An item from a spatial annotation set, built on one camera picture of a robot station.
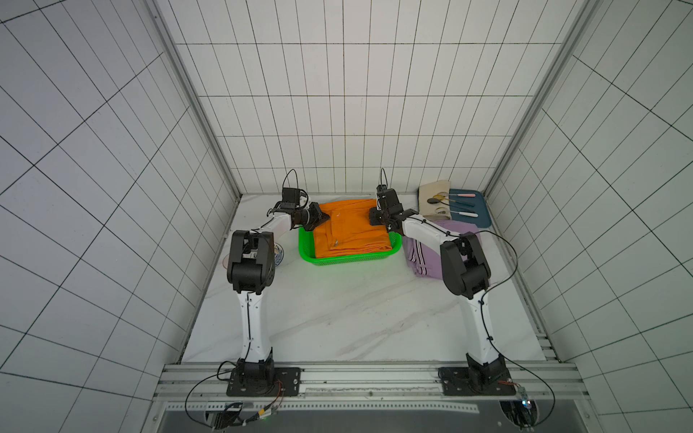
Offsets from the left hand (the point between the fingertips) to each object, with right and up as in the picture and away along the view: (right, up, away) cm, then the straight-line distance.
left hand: (328, 217), depth 102 cm
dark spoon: (+46, +7, +15) cm, 49 cm away
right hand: (+14, +2, +2) cm, 14 cm away
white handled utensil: (+59, +1, +12) cm, 60 cm away
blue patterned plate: (-18, -13, -5) cm, 23 cm away
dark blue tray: (+60, +5, +12) cm, 62 cm away
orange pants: (+8, -5, -4) cm, 10 cm away
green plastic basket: (-7, -12, -7) cm, 15 cm away
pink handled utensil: (+60, +10, +17) cm, 63 cm away
